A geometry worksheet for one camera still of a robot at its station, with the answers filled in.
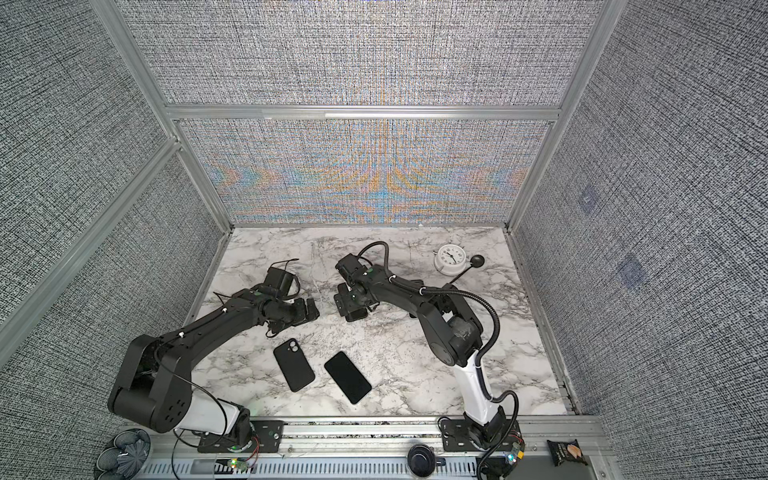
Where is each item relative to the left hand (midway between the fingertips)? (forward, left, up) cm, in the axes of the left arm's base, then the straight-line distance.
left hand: (308, 317), depth 89 cm
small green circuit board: (-35, +13, -5) cm, 37 cm away
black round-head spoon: (+21, -57, -2) cm, 61 cm away
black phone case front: (-12, +4, -6) cm, 14 cm away
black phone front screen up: (-16, -12, -6) cm, 21 cm away
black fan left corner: (-32, +39, -3) cm, 51 cm away
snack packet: (-37, -63, -3) cm, 73 cm away
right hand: (+6, -14, -2) cm, 15 cm away
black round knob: (-36, -30, -7) cm, 47 cm away
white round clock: (+19, -47, +1) cm, 51 cm away
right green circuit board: (-37, -51, -1) cm, 63 cm away
